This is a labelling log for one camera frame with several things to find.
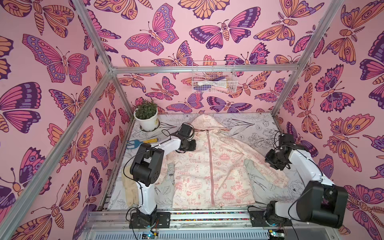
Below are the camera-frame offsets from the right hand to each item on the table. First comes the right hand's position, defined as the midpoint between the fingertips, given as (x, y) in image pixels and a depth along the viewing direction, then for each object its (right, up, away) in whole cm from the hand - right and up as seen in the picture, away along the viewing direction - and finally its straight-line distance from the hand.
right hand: (268, 161), depth 85 cm
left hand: (-41, +7, +13) cm, 44 cm away
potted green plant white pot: (-74, +29, +14) cm, 81 cm away
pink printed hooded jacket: (-27, -8, +4) cm, 29 cm away
